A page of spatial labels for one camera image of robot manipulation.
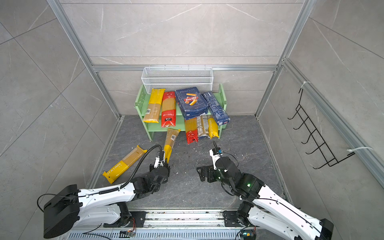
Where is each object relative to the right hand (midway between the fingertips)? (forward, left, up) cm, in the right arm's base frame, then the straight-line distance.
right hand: (204, 166), depth 72 cm
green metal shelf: (+38, +36, +9) cm, 53 cm away
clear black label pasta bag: (+32, -1, -3) cm, 32 cm away
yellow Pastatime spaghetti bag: (+26, -7, -2) cm, 27 cm away
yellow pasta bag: (+21, +19, -3) cm, 28 cm away
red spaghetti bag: (+28, +19, +11) cm, 35 cm away
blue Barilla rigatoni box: (+31, +5, +14) cm, 34 cm away
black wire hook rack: (+6, -51, +12) cm, 53 cm away
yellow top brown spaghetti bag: (+26, +27, +12) cm, 39 cm away
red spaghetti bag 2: (+25, +6, -3) cm, 26 cm away
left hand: (+9, +21, -5) cm, 23 cm away
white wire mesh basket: (+59, +19, +13) cm, 63 cm away
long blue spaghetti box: (+29, -8, +12) cm, 32 cm away
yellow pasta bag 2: (+4, +55, -16) cm, 57 cm away
